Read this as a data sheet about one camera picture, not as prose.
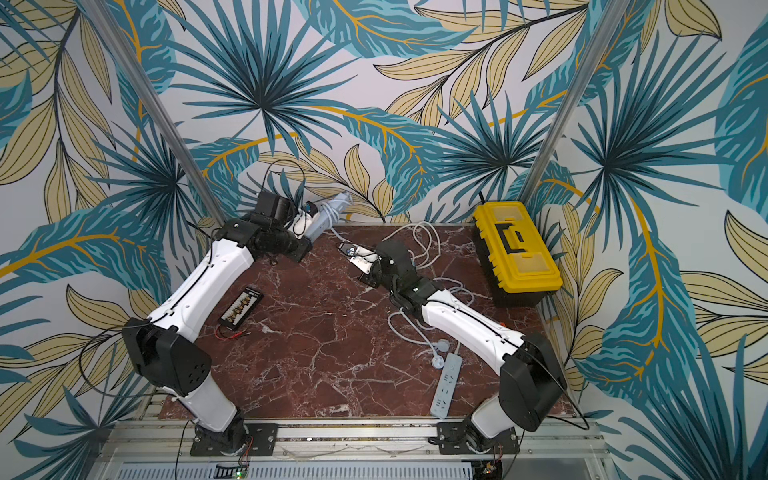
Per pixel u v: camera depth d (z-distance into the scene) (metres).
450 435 0.75
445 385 0.80
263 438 0.74
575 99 0.83
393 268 0.58
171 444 0.75
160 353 0.43
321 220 0.79
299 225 0.71
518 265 0.88
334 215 0.81
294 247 0.71
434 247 1.13
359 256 0.65
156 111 0.84
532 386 0.42
